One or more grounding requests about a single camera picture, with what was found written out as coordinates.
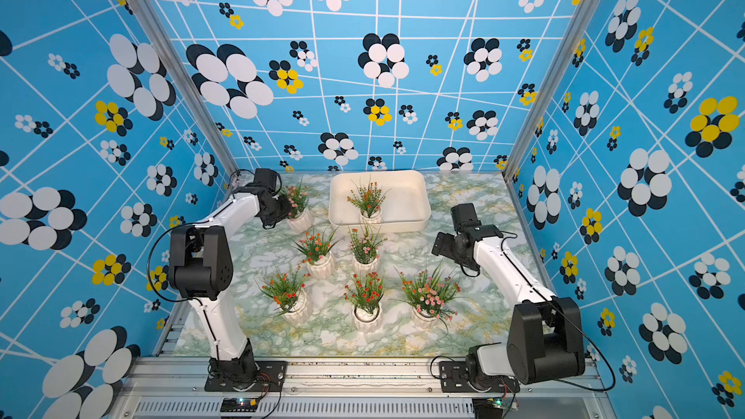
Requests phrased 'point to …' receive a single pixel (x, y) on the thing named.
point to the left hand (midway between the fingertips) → (292, 210)
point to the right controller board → (488, 407)
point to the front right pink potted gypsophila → (429, 296)
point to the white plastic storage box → (406, 208)
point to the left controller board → (239, 404)
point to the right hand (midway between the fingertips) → (454, 251)
